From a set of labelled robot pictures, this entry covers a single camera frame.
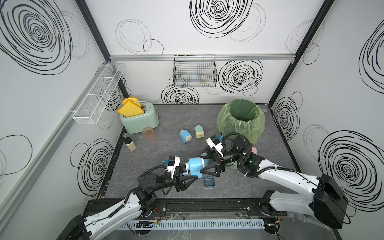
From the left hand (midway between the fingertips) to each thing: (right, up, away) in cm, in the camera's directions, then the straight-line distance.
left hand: (194, 175), depth 65 cm
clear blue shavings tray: (+8, -10, +18) cm, 22 cm away
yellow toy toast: (-39, +32, +25) cm, 56 cm away
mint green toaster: (-38, +22, +32) cm, 54 cm away
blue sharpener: (0, +5, -3) cm, 6 cm away
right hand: (+2, +5, -3) cm, 6 cm away
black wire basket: (0, +56, +32) cm, 65 cm away
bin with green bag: (+30, +26, +29) cm, 49 cm away
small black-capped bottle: (-39, +9, +24) cm, 46 cm away
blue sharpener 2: (-6, +13, +29) cm, 32 cm away
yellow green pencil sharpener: (+3, +16, +32) cm, 36 cm away
